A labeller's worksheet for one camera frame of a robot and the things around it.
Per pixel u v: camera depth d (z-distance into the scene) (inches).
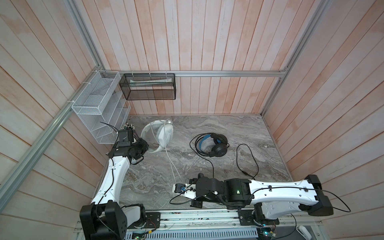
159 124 29.1
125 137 24.1
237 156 38.5
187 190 19.1
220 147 36.5
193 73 38.8
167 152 39.4
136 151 27.1
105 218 15.4
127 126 35.6
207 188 17.2
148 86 42.0
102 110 27.6
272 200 17.1
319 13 27.6
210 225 28.8
